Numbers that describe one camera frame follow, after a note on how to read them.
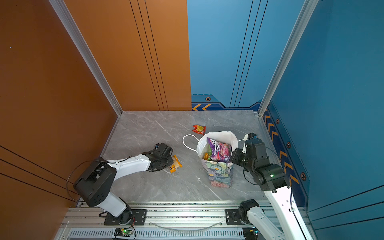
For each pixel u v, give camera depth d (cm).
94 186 45
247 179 85
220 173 70
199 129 105
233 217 72
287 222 38
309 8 70
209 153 80
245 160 55
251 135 60
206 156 77
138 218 74
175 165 89
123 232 71
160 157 71
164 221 73
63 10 70
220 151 74
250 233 70
